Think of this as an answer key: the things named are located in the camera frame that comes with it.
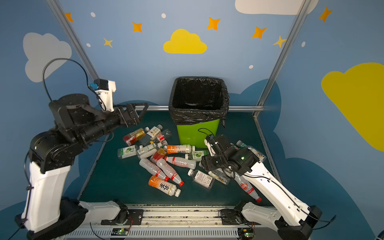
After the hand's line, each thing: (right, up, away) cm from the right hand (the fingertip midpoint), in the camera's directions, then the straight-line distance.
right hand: (207, 158), depth 71 cm
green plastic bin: (-6, +11, +27) cm, 30 cm away
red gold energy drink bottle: (-48, +9, +30) cm, 57 cm away
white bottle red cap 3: (-14, -6, +19) cm, 25 cm away
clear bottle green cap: (+8, -13, +13) cm, 20 cm away
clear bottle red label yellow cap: (-26, +10, +34) cm, 44 cm away
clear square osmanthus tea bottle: (-35, +12, +34) cm, 50 cm away
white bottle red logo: (+23, -18, +10) cm, 30 cm away
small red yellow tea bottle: (-28, -2, +22) cm, 36 cm away
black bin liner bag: (-6, +34, +28) cm, 44 cm away
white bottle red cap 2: (-24, -8, +17) cm, 31 cm away
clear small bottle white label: (-2, -15, +13) cm, 20 cm away
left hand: (-25, +23, -19) cm, 39 cm away
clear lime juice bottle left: (-51, -1, +25) cm, 56 cm away
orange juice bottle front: (-22, -17, +10) cm, 30 cm away
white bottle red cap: (-30, -9, +16) cm, 35 cm away
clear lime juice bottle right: (-4, -3, +23) cm, 23 cm away
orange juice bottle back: (-15, +1, +25) cm, 29 cm away
